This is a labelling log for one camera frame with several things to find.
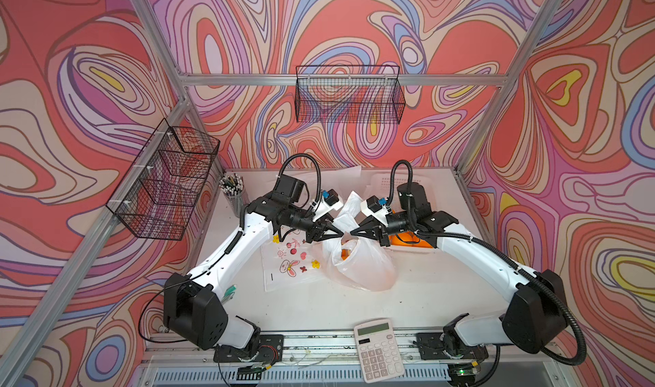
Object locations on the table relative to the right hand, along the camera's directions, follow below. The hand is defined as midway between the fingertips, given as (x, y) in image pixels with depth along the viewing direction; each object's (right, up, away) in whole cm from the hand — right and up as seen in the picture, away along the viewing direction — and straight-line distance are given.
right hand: (354, 237), depth 72 cm
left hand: (-4, +2, -1) cm, 4 cm away
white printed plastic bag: (+1, -8, +3) cm, 8 cm away
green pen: (-41, -21, +12) cm, 48 cm away
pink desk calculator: (+7, -33, 0) cm, 33 cm away
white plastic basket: (+45, +15, +40) cm, 62 cm away
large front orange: (-2, -6, +6) cm, 9 cm away
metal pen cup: (-43, +15, +19) cm, 49 cm away
